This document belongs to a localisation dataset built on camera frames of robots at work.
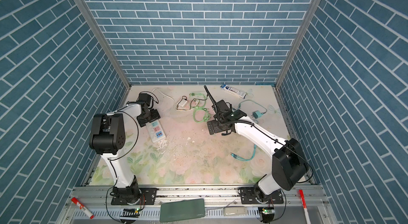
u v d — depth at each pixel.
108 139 0.52
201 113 1.04
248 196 0.74
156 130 0.94
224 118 0.64
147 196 0.73
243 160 0.85
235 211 0.67
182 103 1.06
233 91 1.16
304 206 0.71
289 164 0.43
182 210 0.70
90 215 0.68
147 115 0.85
